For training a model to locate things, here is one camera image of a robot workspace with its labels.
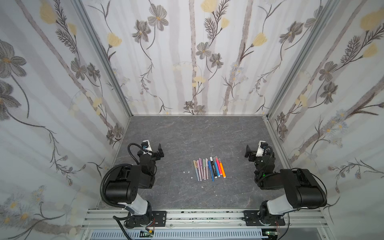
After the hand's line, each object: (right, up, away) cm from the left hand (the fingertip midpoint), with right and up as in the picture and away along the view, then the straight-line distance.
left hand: (149, 141), depth 90 cm
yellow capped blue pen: (+28, -14, +4) cm, 31 cm away
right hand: (+64, -1, -1) cm, 64 cm away
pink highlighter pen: (+43, -16, +3) cm, 46 cm away
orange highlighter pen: (+45, -17, +1) cm, 48 cm away
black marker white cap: (+39, -16, +1) cm, 43 cm away
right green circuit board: (+65, -43, -18) cm, 80 cm away
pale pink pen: (+35, -19, 0) cm, 40 cm away
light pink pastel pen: (+30, -17, +1) cm, 35 cm away
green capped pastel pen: (+34, -19, -1) cm, 39 cm away
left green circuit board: (+2, -45, -17) cm, 48 cm away
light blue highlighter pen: (+42, -18, 0) cm, 46 cm away
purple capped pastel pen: (+31, -13, +5) cm, 34 cm away
